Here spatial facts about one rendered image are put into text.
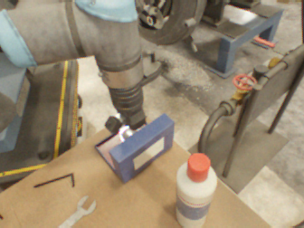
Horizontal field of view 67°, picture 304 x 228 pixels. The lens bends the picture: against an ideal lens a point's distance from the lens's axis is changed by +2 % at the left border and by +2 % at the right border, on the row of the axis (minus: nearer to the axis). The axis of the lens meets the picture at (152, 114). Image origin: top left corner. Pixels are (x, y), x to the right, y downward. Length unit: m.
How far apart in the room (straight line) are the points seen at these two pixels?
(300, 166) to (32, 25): 1.18
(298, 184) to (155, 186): 0.79
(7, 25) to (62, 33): 0.08
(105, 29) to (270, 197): 0.97
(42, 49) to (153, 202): 0.39
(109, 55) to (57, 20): 0.09
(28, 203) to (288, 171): 1.04
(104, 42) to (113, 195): 0.36
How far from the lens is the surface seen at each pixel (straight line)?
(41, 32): 0.40
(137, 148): 0.49
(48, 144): 0.93
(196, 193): 0.37
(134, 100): 0.49
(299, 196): 1.20
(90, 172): 0.63
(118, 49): 0.40
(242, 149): 1.22
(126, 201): 0.57
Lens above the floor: 0.99
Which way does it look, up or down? 48 degrees down
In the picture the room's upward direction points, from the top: 6 degrees counter-clockwise
